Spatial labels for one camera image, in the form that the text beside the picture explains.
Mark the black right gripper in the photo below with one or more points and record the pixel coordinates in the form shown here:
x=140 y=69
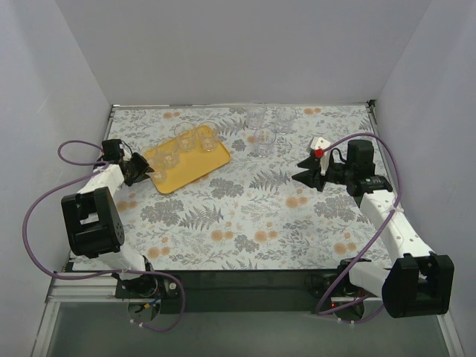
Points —
x=339 y=173

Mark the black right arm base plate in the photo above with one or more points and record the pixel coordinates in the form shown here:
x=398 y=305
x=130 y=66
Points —
x=345 y=301

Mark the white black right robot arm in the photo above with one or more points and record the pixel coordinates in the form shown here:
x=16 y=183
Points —
x=419 y=282

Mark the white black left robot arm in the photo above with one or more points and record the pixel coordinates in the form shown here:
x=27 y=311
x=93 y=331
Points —
x=93 y=223

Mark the clear drinking glass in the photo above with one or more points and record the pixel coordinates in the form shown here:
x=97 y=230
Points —
x=170 y=153

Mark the yellow plastic tray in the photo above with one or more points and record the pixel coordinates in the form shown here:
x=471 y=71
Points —
x=193 y=165

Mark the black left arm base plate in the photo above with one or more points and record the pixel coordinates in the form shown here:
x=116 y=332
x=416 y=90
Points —
x=165 y=290

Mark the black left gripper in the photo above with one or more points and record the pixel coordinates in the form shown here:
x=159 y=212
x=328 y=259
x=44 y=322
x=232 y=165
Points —
x=129 y=168

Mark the floral patterned table mat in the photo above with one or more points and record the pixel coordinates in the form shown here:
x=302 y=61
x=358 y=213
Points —
x=249 y=213

